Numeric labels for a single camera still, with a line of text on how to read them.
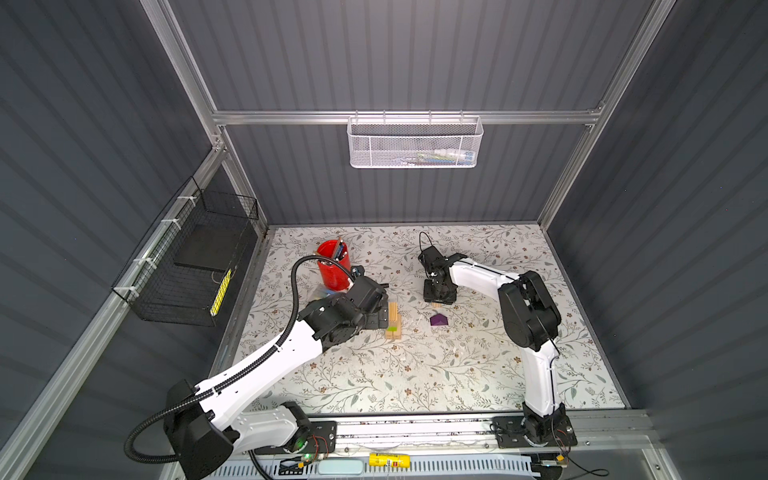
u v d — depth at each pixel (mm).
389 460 688
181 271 722
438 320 932
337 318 519
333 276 937
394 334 889
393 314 844
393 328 889
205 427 380
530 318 550
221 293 689
